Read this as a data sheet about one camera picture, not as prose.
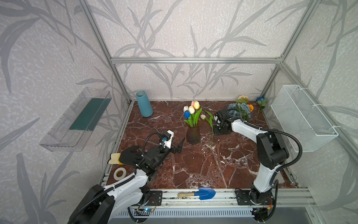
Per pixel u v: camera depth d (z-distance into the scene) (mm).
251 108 1048
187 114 738
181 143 712
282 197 754
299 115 659
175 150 694
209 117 1075
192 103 783
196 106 758
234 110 1017
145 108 1066
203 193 754
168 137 634
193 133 917
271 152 494
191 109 746
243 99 1146
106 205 407
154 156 588
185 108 778
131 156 886
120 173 828
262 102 1155
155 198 735
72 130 643
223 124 717
